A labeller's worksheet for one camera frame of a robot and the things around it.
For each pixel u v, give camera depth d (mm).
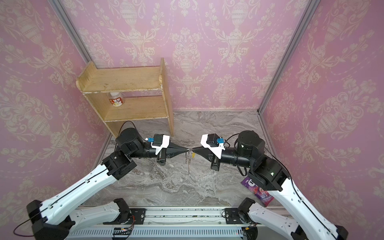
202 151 514
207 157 479
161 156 488
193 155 538
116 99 908
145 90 729
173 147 506
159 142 435
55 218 389
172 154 543
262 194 787
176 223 729
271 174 396
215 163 454
